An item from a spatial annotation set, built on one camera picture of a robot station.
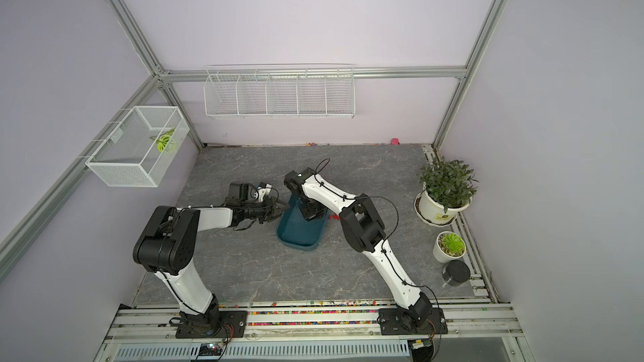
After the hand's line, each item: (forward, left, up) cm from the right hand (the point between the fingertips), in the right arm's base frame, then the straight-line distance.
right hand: (319, 213), depth 97 cm
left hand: (-2, +11, +6) cm, 12 cm away
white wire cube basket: (+10, +59, +27) cm, 65 cm away
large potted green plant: (-2, -43, +19) cm, 47 cm away
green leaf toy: (+11, +50, +30) cm, 59 cm away
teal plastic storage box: (-8, +8, +1) cm, 12 cm away
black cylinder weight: (-24, -44, +4) cm, 51 cm away
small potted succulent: (-17, -42, +9) cm, 46 cm away
